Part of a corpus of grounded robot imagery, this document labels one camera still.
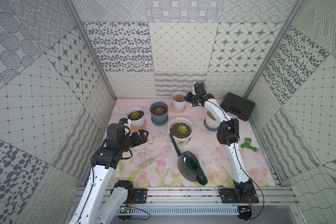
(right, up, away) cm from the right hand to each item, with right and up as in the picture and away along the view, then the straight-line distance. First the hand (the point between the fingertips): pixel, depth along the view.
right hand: (186, 99), depth 105 cm
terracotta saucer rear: (-9, -9, +9) cm, 15 cm away
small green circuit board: (-36, -61, -34) cm, 78 cm away
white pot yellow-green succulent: (-36, -12, -10) cm, 39 cm away
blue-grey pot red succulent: (-21, -10, -7) cm, 24 cm away
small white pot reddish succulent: (-6, -2, 0) cm, 6 cm away
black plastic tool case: (+42, -5, +6) cm, 43 cm away
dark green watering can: (-2, -38, -33) cm, 51 cm away
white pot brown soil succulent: (+15, -16, -12) cm, 25 cm away
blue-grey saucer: (+16, -22, -7) cm, 28 cm away
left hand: (-28, -20, -33) cm, 48 cm away
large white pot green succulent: (-5, -21, -17) cm, 28 cm away
